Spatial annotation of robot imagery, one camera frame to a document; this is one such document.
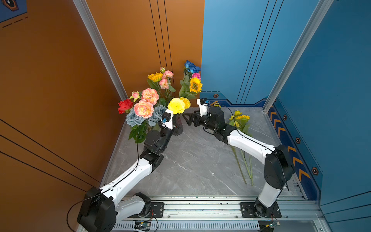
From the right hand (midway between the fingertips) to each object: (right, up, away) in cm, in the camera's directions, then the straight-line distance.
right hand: (189, 113), depth 80 cm
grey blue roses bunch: (-25, -7, -7) cm, 27 cm away
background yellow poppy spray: (+21, +8, +29) cm, 37 cm away
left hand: (-6, +1, -11) cm, 12 cm away
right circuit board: (+38, -55, -11) cm, 68 cm away
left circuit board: (-23, -57, -8) cm, 62 cm away
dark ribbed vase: (-7, -4, +5) cm, 9 cm away
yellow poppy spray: (+35, -4, +25) cm, 44 cm away
